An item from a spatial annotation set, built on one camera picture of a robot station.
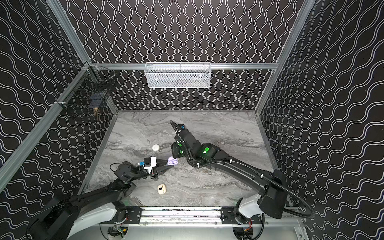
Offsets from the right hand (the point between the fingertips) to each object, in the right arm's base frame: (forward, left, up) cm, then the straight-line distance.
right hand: (173, 146), depth 74 cm
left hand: (-10, -2, +2) cm, 11 cm away
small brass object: (+19, +45, +7) cm, 49 cm away
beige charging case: (-14, +8, -21) cm, 26 cm away
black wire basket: (+31, +58, +6) cm, 66 cm away
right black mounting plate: (-26, -27, -23) cm, 44 cm away
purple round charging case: (-9, -1, +2) cm, 9 cm away
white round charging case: (+12, +16, -20) cm, 28 cm away
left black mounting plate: (-26, +20, -22) cm, 39 cm away
